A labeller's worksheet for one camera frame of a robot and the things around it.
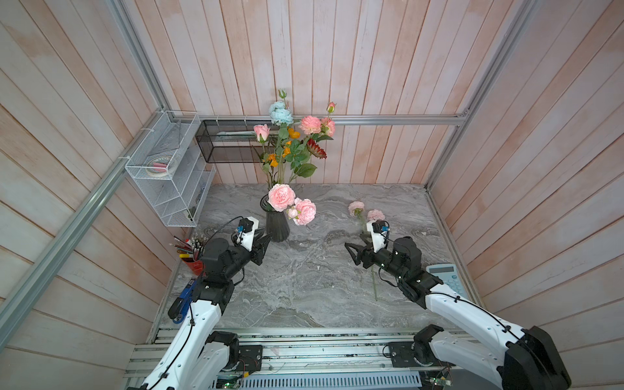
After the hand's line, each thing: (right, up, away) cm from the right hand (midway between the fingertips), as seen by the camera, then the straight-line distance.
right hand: (353, 238), depth 80 cm
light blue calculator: (+38, -15, +9) cm, 41 cm away
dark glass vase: (-27, +4, +14) cm, 31 cm away
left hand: (-28, +2, -3) cm, 28 cm away
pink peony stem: (+7, +10, +28) cm, 30 cm away
